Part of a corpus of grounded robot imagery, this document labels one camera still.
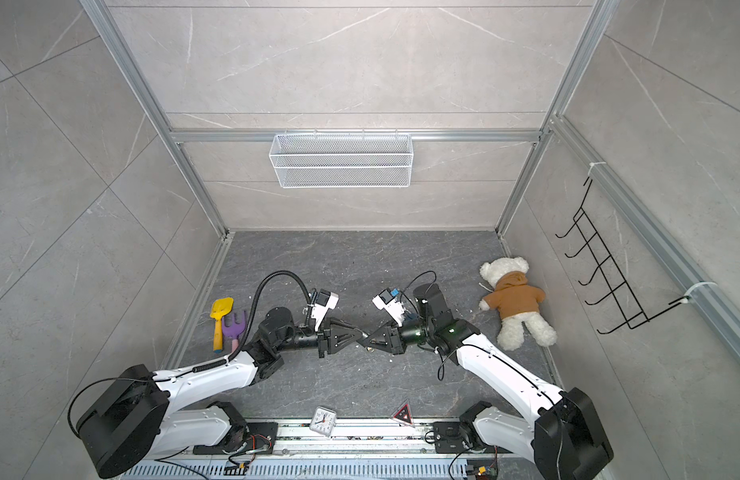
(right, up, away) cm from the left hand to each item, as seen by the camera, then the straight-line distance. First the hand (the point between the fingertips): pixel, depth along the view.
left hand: (360, 332), depth 70 cm
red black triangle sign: (+11, -23, +7) cm, 27 cm away
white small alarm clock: (-10, -24, +5) cm, 26 cm away
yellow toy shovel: (-48, +1, +25) cm, 54 cm away
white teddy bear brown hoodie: (+49, +3, +23) cm, 54 cm away
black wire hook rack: (+55, +7, -12) cm, 56 cm away
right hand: (+2, -3, +2) cm, 4 cm away
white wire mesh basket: (-8, +51, +31) cm, 60 cm away
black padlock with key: (+1, -2, 0) cm, 3 cm away
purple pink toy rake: (-41, -5, +22) cm, 47 cm away
